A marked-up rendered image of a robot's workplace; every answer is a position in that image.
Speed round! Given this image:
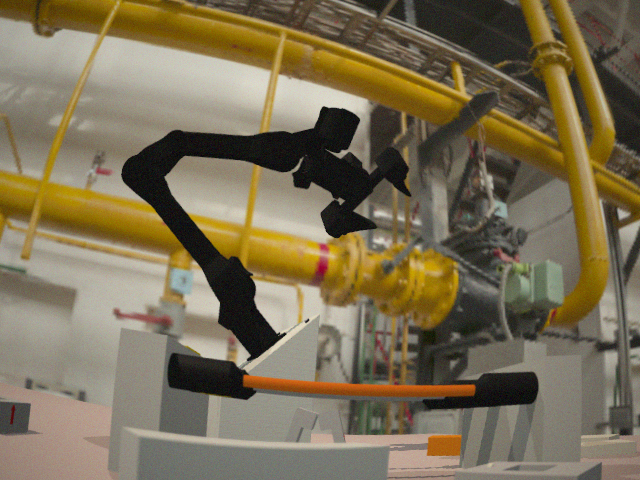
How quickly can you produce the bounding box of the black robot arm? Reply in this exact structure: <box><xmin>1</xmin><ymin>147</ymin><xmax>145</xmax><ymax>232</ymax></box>
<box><xmin>121</xmin><ymin>106</ymin><xmax>369</xmax><ymax>361</ymax></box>

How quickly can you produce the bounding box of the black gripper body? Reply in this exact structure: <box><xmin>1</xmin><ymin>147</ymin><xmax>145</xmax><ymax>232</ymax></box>
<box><xmin>321</xmin><ymin>147</ymin><xmax>409</xmax><ymax>238</ymax></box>

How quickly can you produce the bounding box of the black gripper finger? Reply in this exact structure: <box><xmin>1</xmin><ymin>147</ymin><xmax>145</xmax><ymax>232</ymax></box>
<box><xmin>342</xmin><ymin>211</ymin><xmax>377</xmax><ymax>235</ymax></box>
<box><xmin>393</xmin><ymin>175</ymin><xmax>411</xmax><ymax>197</ymax></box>

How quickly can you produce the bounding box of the orange rectangular block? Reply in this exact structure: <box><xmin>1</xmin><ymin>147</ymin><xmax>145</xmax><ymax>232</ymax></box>
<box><xmin>427</xmin><ymin>435</ymin><xmax>462</xmax><ymax>456</ymax></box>

